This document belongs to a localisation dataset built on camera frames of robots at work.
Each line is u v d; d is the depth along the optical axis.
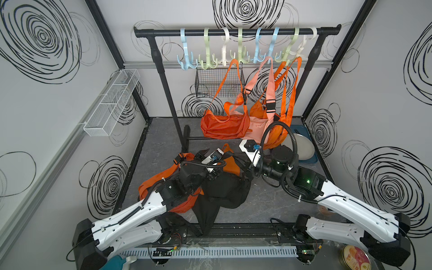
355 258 0.65
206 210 0.80
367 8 0.72
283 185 0.48
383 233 0.39
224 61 0.61
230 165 0.63
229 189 0.76
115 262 0.61
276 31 0.52
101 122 0.72
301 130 1.15
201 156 0.63
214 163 0.57
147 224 0.60
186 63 0.59
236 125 0.78
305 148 1.08
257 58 0.60
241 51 0.59
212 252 0.77
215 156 0.58
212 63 0.60
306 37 0.57
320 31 0.53
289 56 0.61
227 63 0.61
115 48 0.84
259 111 0.88
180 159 0.91
